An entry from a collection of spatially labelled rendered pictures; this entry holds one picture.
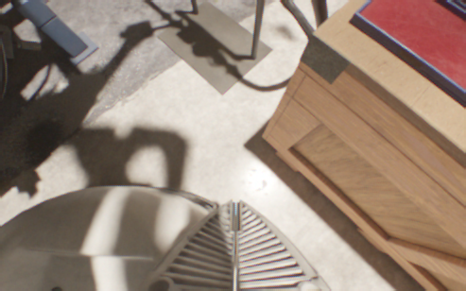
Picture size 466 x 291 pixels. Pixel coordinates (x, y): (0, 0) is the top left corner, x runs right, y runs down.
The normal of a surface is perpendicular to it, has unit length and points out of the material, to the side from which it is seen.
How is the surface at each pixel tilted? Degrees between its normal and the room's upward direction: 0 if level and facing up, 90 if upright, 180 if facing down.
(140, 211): 48
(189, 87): 0
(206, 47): 0
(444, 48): 0
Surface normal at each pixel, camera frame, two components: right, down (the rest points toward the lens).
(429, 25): -0.02, -0.24
